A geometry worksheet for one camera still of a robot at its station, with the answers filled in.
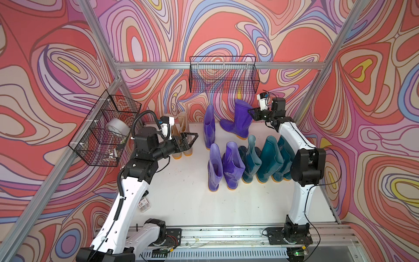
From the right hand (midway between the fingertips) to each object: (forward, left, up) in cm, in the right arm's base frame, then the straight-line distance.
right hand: (249, 113), depth 94 cm
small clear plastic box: (-44, +58, -21) cm, 76 cm away
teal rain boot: (-31, +4, -3) cm, 31 cm away
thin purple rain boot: (-12, +24, +2) cm, 27 cm away
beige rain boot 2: (-8, +38, +4) cm, 39 cm away
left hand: (-29, +30, +13) cm, 44 cm away
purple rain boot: (-34, +22, -2) cm, 41 cm away
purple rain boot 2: (-36, +14, +3) cm, 39 cm away
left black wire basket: (-19, +77, +4) cm, 79 cm away
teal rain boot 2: (-32, -11, +1) cm, 34 cm away
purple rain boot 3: (0, +3, -6) cm, 7 cm away
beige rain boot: (-10, +43, -2) cm, 44 cm away
